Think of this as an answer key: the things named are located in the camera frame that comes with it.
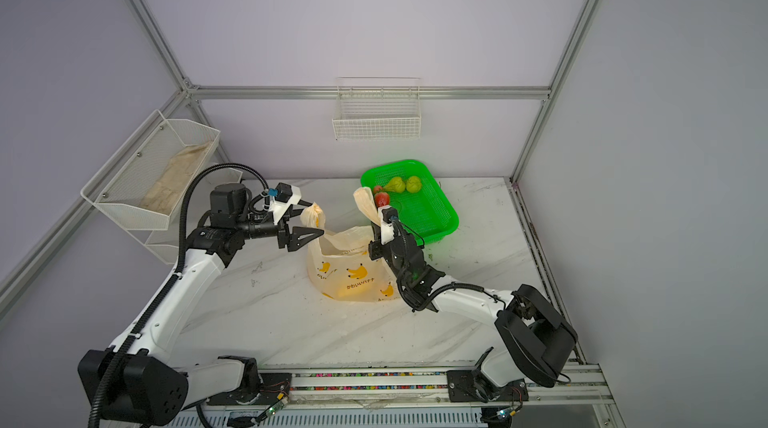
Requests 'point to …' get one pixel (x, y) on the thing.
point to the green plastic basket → (428, 211)
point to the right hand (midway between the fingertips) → (371, 221)
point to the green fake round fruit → (413, 184)
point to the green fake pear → (395, 184)
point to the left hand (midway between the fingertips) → (316, 219)
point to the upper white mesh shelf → (143, 184)
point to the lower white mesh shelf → (166, 244)
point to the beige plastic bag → (340, 264)
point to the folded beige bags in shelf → (163, 194)
